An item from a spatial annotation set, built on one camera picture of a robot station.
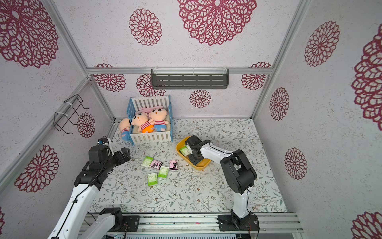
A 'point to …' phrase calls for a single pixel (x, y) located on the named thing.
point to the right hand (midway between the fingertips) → (200, 158)
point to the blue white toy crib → (147, 104)
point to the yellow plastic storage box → (203, 164)
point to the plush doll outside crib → (125, 126)
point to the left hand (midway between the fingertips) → (122, 153)
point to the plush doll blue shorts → (158, 117)
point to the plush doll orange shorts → (140, 119)
